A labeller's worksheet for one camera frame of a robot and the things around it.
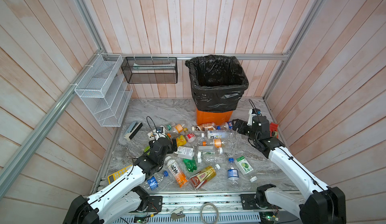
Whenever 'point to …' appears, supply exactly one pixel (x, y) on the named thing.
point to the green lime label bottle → (245, 168)
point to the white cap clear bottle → (210, 156)
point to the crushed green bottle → (191, 164)
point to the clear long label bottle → (219, 134)
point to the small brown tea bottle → (206, 126)
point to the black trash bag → (217, 82)
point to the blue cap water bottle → (233, 174)
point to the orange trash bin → (217, 118)
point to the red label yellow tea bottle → (201, 178)
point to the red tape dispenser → (274, 130)
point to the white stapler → (134, 127)
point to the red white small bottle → (191, 137)
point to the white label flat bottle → (185, 152)
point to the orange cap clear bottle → (178, 128)
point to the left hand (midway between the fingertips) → (167, 141)
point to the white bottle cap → (253, 179)
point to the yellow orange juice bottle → (180, 140)
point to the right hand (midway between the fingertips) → (239, 121)
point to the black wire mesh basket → (150, 70)
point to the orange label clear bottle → (217, 143)
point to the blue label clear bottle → (152, 183)
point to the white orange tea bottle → (181, 179)
